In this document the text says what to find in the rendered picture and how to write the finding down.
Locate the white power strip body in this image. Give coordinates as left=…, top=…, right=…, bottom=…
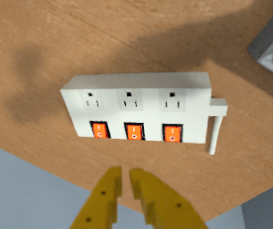
left=61, top=72, right=227, bottom=155

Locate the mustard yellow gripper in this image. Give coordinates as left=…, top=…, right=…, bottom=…
left=69, top=166, right=209, bottom=229

